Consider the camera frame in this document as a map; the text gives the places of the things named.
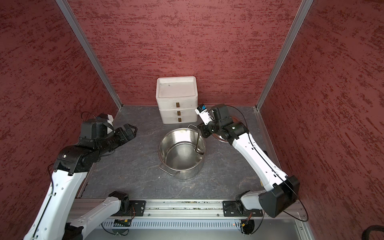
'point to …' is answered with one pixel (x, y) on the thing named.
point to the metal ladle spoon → (199, 151)
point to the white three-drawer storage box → (177, 99)
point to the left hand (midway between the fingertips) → (129, 136)
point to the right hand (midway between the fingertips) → (199, 128)
